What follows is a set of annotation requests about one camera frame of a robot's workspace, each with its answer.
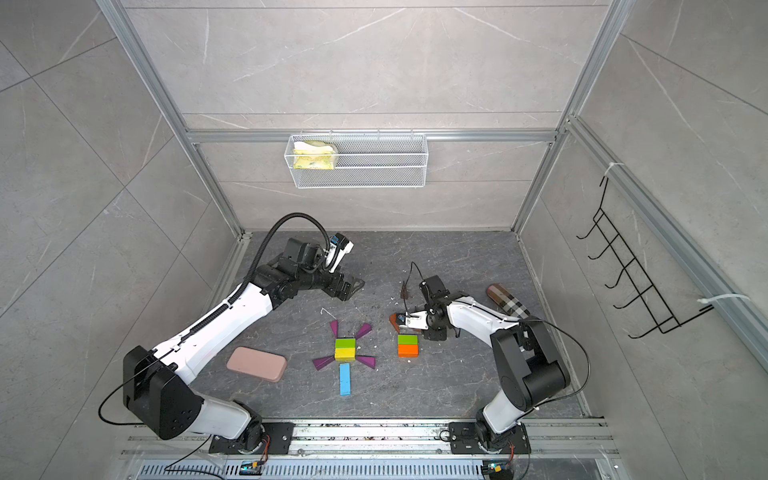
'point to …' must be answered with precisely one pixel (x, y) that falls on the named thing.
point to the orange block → (408, 350)
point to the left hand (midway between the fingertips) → (352, 270)
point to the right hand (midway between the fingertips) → (433, 321)
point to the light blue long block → (345, 379)
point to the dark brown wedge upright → (404, 293)
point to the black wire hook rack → (665, 321)
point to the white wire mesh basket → (358, 160)
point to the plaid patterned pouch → (506, 301)
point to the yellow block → (345, 354)
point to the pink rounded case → (257, 363)
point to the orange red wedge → (393, 319)
